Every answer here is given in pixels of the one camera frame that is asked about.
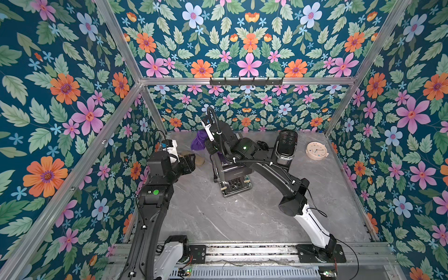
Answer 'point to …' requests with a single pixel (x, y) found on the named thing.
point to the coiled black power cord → (263, 146)
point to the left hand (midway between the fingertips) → (191, 155)
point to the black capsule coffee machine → (284, 147)
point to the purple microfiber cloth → (199, 143)
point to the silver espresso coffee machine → (237, 178)
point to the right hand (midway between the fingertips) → (214, 130)
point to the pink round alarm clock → (317, 151)
